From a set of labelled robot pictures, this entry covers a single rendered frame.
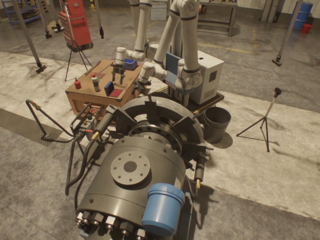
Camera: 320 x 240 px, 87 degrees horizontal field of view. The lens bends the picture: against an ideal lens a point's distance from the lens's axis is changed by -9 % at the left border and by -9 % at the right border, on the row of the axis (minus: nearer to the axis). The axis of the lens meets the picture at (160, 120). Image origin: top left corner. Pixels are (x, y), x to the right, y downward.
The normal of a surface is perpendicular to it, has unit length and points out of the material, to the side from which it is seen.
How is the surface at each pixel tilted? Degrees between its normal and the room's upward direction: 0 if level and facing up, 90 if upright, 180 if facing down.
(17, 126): 0
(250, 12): 90
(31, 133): 0
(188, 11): 89
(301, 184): 0
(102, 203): 14
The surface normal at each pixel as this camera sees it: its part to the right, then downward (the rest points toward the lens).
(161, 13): 0.15, 0.66
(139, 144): -0.05, -0.75
